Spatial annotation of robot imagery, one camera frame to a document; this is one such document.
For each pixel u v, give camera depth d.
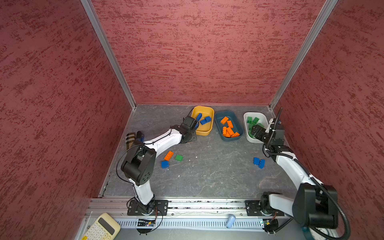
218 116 1.14
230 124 1.07
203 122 1.10
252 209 0.74
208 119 1.10
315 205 0.41
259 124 1.07
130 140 0.96
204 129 1.05
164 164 0.89
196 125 0.76
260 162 0.89
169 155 0.92
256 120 1.10
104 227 0.68
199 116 1.11
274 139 0.65
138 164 0.47
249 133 0.83
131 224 0.70
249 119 1.10
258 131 0.79
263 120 1.07
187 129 0.71
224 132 1.02
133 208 0.73
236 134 1.03
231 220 0.69
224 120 1.10
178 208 0.76
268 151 0.63
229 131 1.03
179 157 0.92
